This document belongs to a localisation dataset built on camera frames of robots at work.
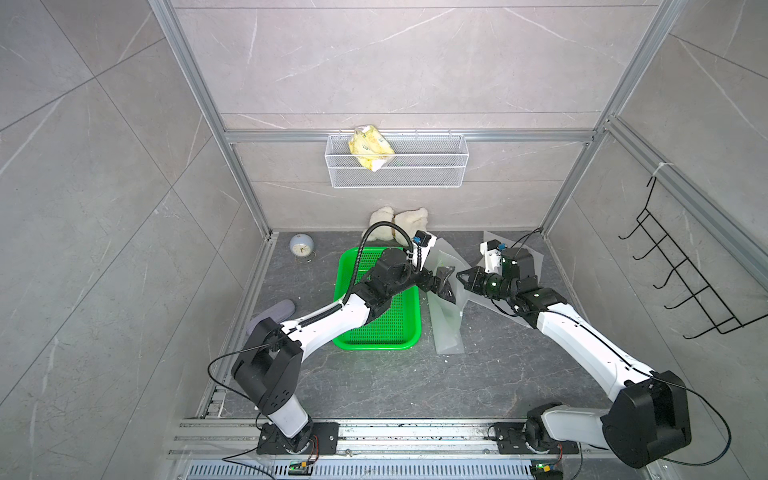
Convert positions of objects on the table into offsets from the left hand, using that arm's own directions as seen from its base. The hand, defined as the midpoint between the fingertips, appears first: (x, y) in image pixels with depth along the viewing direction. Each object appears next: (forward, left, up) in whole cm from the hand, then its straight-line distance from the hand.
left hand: (444, 256), depth 77 cm
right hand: (-1, -5, -7) cm, 8 cm away
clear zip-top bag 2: (-12, -9, -3) cm, 15 cm away
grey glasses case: (-1, +52, -26) cm, 58 cm away
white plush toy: (+31, +5, -17) cm, 36 cm away
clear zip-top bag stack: (-9, -1, -18) cm, 21 cm away
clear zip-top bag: (+5, 0, -5) cm, 7 cm away
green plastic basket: (-7, +12, -27) cm, 31 cm away
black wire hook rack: (-18, -52, +2) cm, 55 cm away
